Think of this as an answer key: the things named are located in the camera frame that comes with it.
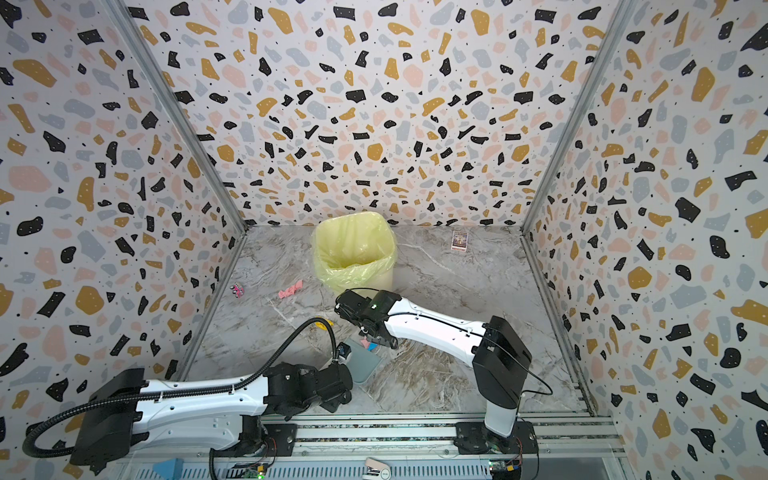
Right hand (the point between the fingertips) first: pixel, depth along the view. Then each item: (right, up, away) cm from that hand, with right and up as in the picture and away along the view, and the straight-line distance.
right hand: (383, 316), depth 82 cm
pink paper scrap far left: (-33, +5, +19) cm, 38 cm away
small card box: (+27, +22, +35) cm, 50 cm away
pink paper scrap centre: (-6, -10, +8) cm, 14 cm away
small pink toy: (-50, +4, +19) cm, 54 cm away
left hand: (-10, -17, -4) cm, 20 cm away
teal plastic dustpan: (-6, -14, +5) cm, 16 cm away
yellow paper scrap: (-13, +1, -15) cm, 20 cm away
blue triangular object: (-48, -32, -13) cm, 59 cm away
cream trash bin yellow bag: (-11, +18, +18) cm, 28 cm away
